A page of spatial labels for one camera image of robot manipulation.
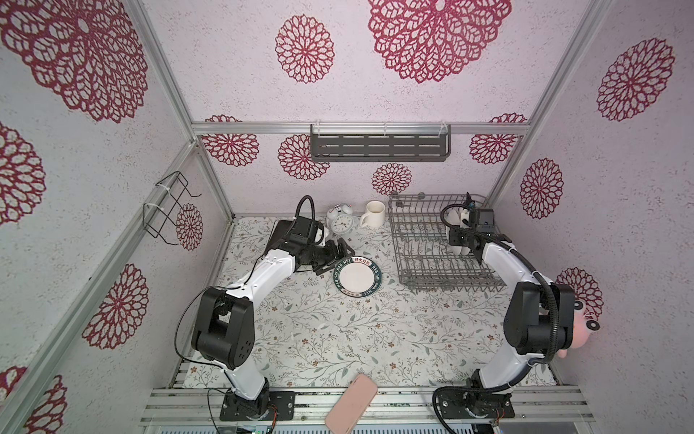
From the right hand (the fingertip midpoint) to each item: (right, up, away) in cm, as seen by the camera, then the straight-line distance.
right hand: (459, 226), depth 93 cm
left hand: (-39, -11, -7) cm, 41 cm away
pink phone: (-38, -50, -20) cm, 66 cm away
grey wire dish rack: (-9, -8, +16) cm, 20 cm away
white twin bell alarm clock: (-42, +4, +16) cm, 45 cm away
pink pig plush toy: (+24, -28, -21) cm, 43 cm away
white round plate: (-35, -19, +10) cm, 41 cm away
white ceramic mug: (-27, +6, +19) cm, 34 cm away
